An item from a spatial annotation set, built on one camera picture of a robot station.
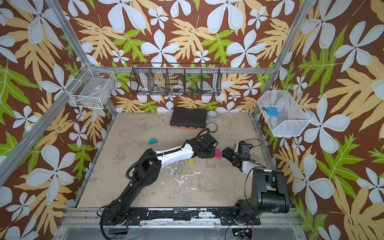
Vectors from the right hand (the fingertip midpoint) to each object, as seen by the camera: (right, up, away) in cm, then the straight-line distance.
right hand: (226, 153), depth 95 cm
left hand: (-8, +1, -3) cm, 9 cm away
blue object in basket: (+25, +26, -9) cm, 37 cm away
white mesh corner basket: (+31, +24, -11) cm, 41 cm away
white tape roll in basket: (-31, +44, +4) cm, 54 cm away
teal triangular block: (-50, +7, +8) cm, 51 cm away
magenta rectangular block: (-6, 0, -3) cm, 6 cm away
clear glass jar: (-6, +26, +23) cm, 35 cm away
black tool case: (-20, +23, +18) cm, 36 cm away
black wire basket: (-33, +48, +2) cm, 59 cm away
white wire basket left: (-81, +39, -9) cm, 90 cm away
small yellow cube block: (-23, -4, -4) cm, 23 cm away
